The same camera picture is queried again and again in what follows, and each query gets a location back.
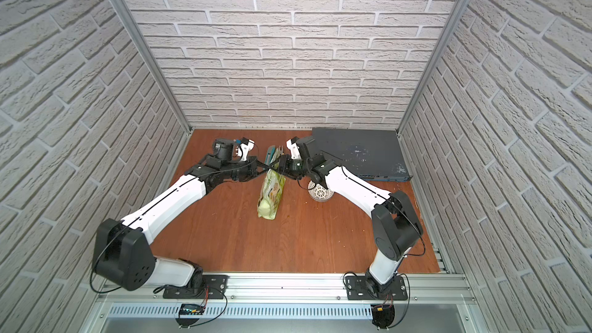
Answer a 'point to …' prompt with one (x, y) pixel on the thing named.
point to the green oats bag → (270, 196)
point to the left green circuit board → (192, 309)
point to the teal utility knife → (270, 153)
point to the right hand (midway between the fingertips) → (264, 172)
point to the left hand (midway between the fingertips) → (268, 161)
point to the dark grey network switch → (368, 154)
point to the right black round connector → (382, 315)
